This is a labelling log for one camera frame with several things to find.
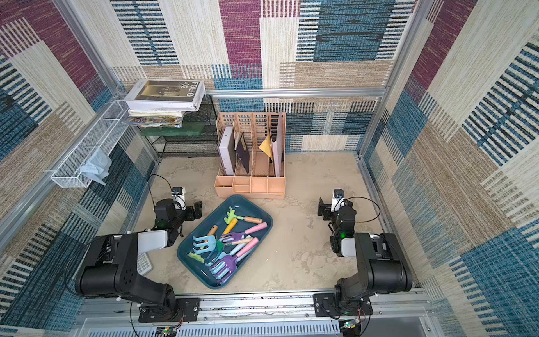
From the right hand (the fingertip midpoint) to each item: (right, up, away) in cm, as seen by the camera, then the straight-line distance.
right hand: (333, 196), depth 92 cm
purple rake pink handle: (-40, -16, -4) cm, 43 cm away
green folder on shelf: (-65, +29, +2) cm, 71 cm away
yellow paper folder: (-29, +21, -3) cm, 36 cm away
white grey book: (-46, +20, +4) cm, 51 cm away
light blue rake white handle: (-51, -19, -5) cm, 55 cm away
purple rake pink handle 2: (-44, -26, -10) cm, 52 cm away
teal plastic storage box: (-55, -26, -12) cm, 62 cm away
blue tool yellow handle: (-45, -16, -3) cm, 48 cm away
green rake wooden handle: (-47, -19, -8) cm, 51 cm away
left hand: (-63, -3, +3) cm, 63 cm away
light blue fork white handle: (-45, -22, -7) cm, 51 cm away
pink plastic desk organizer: (-39, +20, +31) cm, 54 cm away
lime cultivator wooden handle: (-45, -9, +4) cm, 46 cm away
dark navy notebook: (-42, +21, +20) cm, 50 cm away
